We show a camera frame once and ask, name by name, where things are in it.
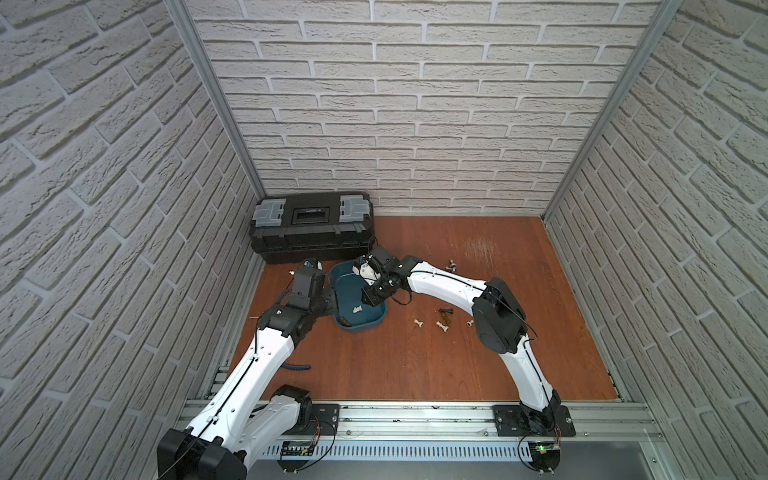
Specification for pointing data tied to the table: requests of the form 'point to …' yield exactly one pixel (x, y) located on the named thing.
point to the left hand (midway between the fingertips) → (332, 289)
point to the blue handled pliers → (295, 367)
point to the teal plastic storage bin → (353, 313)
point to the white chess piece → (444, 328)
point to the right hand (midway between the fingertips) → (370, 295)
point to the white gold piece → (420, 323)
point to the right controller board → (545, 455)
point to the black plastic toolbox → (300, 227)
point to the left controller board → (295, 448)
